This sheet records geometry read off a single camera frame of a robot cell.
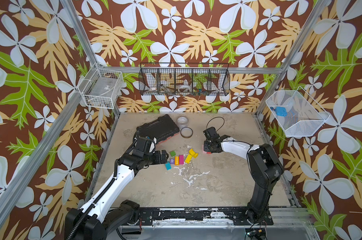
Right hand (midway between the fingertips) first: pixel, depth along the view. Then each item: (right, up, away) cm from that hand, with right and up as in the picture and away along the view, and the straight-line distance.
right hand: (206, 146), depth 98 cm
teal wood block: (-25, -11, -6) cm, 28 cm away
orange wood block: (-20, -8, -5) cm, 22 cm away
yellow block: (-12, -8, -3) cm, 15 cm away
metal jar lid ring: (-12, +6, +9) cm, 16 cm away
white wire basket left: (-64, +36, -12) cm, 74 cm away
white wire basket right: (+48, +21, -16) cm, 55 cm away
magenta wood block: (-17, -8, -2) cm, 19 cm away
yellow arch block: (-10, -4, -1) cm, 11 cm away
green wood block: (-22, -5, +1) cm, 23 cm away
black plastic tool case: (-31, +12, +7) cm, 34 cm away
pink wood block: (-3, -2, -9) cm, 10 cm away
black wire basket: (-15, +45, -1) cm, 47 cm away
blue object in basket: (+42, +22, -12) cm, 49 cm away
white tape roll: (-15, +39, +1) cm, 42 cm away
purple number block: (-23, -9, -5) cm, 25 cm away
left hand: (-28, -2, -18) cm, 33 cm away
